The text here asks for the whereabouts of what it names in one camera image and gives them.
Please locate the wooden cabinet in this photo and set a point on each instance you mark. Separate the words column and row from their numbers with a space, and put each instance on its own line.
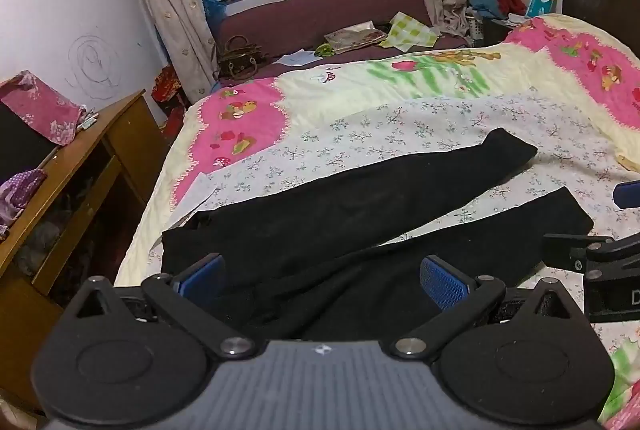
column 125, row 130

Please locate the green checked cloth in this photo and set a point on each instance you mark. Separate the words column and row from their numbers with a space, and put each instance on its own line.
column 410, row 30

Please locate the red cloth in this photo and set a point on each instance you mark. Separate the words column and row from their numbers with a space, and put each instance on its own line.
column 510, row 0

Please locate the blue plastic bag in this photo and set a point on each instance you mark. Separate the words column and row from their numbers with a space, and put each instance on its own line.
column 212, row 12

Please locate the white paper sheet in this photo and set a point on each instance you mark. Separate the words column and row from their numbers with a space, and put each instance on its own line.
column 295, row 58

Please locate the white floral bedsheet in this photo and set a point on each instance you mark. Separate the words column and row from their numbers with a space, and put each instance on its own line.
column 400, row 130

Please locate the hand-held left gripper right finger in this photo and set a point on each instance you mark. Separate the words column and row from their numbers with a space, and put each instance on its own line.
column 442, row 282

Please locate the white plastic basket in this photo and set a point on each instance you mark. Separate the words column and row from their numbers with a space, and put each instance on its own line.
column 476, row 29

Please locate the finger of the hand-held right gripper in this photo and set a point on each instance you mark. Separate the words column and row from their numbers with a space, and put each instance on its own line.
column 627, row 196
column 565, row 249

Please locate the brown handbag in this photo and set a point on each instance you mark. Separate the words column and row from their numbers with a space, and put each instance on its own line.
column 240, row 62

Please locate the pink floral cloth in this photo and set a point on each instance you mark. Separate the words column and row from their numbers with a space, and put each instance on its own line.
column 40, row 105

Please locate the folded patterned cloth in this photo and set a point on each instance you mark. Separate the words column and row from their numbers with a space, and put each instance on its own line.
column 355, row 37

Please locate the blue cloth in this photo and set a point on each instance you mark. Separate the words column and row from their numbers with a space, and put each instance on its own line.
column 485, row 2

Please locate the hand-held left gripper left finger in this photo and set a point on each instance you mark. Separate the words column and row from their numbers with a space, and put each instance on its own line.
column 202, row 281

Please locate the red bag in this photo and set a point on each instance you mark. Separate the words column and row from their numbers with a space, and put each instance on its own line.
column 167, row 85

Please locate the pink and yellow cartoon quilt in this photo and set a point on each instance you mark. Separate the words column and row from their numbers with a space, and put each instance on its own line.
column 350, row 80

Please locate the purple cloth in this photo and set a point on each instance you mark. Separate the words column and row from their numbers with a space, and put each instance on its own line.
column 20, row 195

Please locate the maroon window seat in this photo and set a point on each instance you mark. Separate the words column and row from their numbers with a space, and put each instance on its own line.
column 300, row 10

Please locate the grey clothes pile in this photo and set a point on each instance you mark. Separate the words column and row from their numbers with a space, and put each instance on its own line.
column 40, row 245

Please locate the black pants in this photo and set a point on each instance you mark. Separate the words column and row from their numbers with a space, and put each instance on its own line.
column 325, row 220

